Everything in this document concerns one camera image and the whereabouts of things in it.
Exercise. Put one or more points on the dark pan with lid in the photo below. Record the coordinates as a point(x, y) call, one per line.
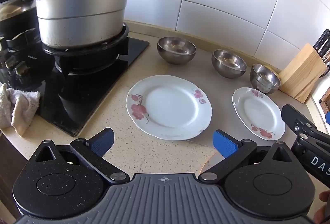
point(11, 13)

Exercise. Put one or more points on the wooden knife block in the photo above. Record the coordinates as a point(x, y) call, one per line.
point(300, 74)

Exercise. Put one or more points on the small steel bowl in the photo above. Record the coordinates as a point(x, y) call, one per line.
point(264, 79)

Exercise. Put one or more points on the large white floral plate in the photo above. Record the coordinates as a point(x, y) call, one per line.
point(170, 106)

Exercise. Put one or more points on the black burner pot support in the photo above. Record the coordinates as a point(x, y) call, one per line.
point(18, 40)
point(110, 42)

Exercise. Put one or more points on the aluminium pressure cooker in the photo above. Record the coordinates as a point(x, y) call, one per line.
point(82, 9)

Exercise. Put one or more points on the small white floral plate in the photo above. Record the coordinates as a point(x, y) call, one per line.
point(257, 111)

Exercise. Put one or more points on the large steel bowl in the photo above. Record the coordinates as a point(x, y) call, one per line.
point(176, 51)

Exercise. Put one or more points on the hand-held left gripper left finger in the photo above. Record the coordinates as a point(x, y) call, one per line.
point(103, 142)

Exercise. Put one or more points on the black glass gas stove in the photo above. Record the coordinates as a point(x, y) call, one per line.
point(85, 89)

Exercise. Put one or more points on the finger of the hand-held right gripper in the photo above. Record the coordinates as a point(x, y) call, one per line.
point(328, 118)
point(296, 116)

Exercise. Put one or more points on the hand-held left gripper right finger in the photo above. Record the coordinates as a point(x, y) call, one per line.
point(224, 145)

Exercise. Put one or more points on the white towel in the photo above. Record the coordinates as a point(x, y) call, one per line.
point(18, 107)

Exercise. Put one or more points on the person's right hand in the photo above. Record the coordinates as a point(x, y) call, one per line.
point(323, 204)

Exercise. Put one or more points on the medium steel bowl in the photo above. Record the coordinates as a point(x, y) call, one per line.
point(229, 64)

